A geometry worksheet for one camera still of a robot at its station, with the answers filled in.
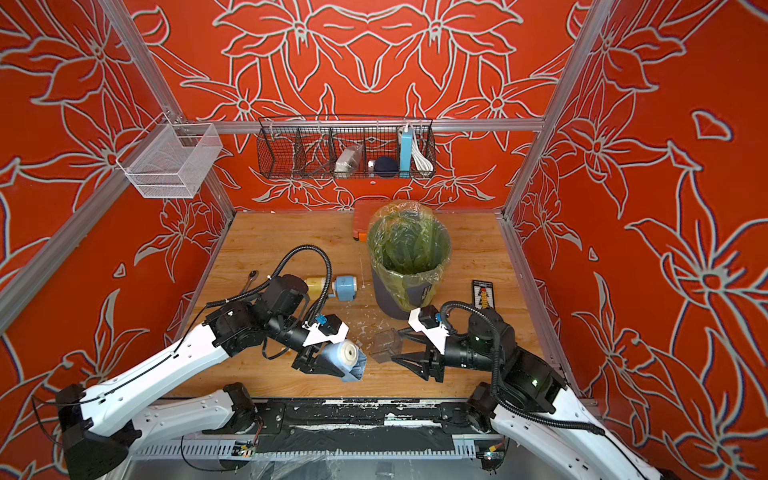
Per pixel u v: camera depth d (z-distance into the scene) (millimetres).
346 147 959
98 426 386
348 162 917
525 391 445
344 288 899
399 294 742
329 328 510
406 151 858
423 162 905
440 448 699
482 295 948
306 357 541
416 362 526
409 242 896
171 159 917
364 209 1186
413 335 607
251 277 1000
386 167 956
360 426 728
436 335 510
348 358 570
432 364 510
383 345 631
